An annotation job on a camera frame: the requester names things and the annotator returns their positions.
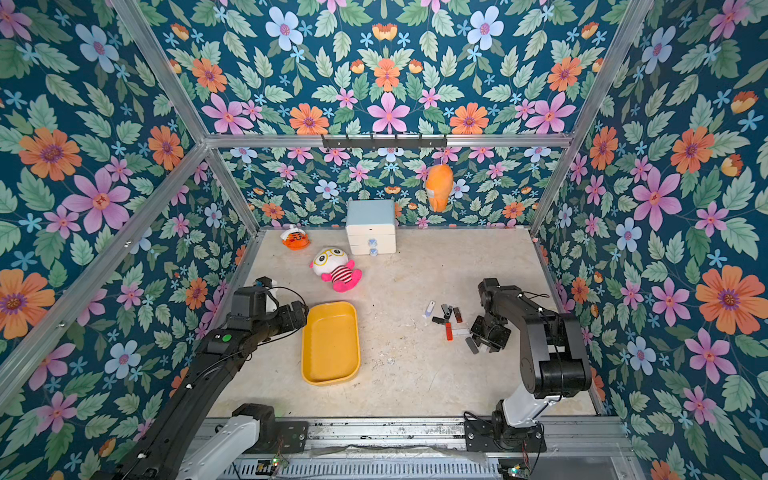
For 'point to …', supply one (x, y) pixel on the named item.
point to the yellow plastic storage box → (330, 347)
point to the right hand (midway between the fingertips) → (484, 342)
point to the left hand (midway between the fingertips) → (298, 309)
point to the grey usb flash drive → (471, 344)
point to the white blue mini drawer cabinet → (371, 226)
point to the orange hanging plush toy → (439, 187)
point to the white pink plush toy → (334, 266)
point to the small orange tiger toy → (295, 239)
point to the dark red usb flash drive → (457, 314)
